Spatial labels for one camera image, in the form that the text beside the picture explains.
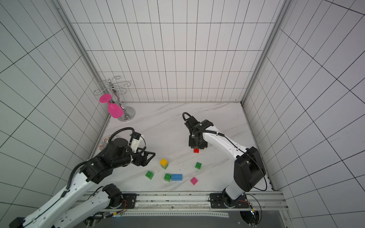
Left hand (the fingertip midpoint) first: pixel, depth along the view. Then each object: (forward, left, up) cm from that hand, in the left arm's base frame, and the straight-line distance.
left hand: (146, 155), depth 72 cm
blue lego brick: (-6, -15, -15) cm, 23 cm away
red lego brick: (+5, -27, -5) cm, 28 cm away
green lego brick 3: (-6, 0, -13) cm, 14 cm away
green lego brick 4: (-7, -10, -13) cm, 18 cm away
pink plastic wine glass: (+32, +28, -1) cm, 43 cm away
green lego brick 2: (0, -28, -15) cm, 32 cm away
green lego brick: (-1, -8, -16) cm, 18 cm away
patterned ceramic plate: (+14, +34, -14) cm, 40 cm away
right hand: (+11, -26, -7) cm, 29 cm away
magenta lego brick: (-8, -25, -16) cm, 31 cm away
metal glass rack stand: (+43, +27, +10) cm, 52 cm away
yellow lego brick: (0, -8, -10) cm, 12 cm away
